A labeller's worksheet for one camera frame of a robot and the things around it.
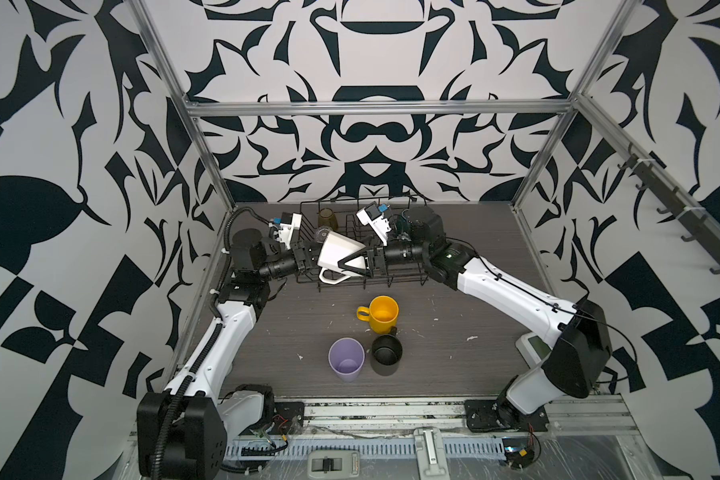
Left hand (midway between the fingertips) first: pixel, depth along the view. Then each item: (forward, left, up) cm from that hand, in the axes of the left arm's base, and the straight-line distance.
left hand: (336, 245), depth 69 cm
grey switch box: (-39, +2, -27) cm, 48 cm away
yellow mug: (-4, -12, -29) cm, 31 cm away
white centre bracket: (-38, -20, -29) cm, 52 cm away
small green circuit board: (-38, -41, -32) cm, 65 cm away
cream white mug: (-4, 0, +5) cm, 6 cm away
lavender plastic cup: (-16, -1, -29) cm, 34 cm away
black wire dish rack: (-9, -10, +2) cm, 14 cm away
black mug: (-15, -12, -29) cm, 35 cm away
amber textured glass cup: (+28, +5, -22) cm, 36 cm away
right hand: (-5, -2, +1) cm, 5 cm away
